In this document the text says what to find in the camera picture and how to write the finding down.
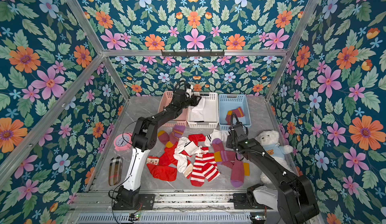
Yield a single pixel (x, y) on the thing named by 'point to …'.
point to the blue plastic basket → (235, 103)
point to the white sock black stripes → (215, 133)
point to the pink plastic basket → (166, 99)
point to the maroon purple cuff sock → (238, 112)
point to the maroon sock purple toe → (237, 174)
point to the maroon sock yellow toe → (170, 140)
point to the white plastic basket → (204, 115)
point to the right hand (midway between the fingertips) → (233, 138)
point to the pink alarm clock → (123, 141)
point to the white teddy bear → (270, 140)
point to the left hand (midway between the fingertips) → (200, 94)
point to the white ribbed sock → (184, 144)
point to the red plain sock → (168, 155)
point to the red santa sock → (160, 168)
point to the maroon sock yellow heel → (221, 156)
